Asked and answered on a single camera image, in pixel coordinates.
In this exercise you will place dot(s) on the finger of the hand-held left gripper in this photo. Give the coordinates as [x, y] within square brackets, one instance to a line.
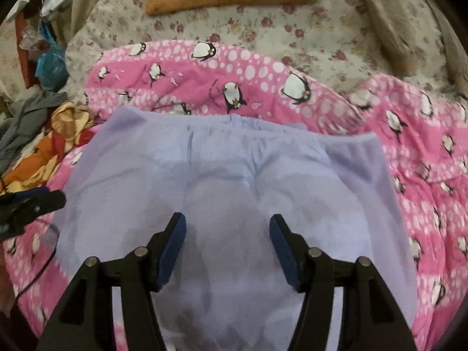
[40, 191]
[40, 206]

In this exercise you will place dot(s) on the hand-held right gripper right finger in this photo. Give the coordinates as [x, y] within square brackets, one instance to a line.
[283, 252]

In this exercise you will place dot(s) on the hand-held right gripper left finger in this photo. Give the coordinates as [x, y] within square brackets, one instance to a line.
[172, 252]

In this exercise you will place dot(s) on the lavender fleece garment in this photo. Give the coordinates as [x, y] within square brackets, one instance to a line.
[226, 175]

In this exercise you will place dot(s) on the orange yellow printed cloth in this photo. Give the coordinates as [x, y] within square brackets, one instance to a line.
[40, 157]

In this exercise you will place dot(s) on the grey striped garment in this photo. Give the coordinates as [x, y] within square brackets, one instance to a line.
[25, 124]

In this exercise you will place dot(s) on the blue plastic bag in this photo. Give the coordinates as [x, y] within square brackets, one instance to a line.
[51, 65]

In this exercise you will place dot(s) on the red board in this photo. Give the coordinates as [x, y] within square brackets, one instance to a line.
[23, 58]

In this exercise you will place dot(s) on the pink penguin print blanket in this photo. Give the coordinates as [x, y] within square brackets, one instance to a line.
[256, 73]

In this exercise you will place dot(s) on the beige curtain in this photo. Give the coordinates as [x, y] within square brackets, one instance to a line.
[84, 3]

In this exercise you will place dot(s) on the floral bed sheet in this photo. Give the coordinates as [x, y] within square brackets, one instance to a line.
[237, 22]

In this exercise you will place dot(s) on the beige jacket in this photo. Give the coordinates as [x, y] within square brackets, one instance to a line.
[387, 25]

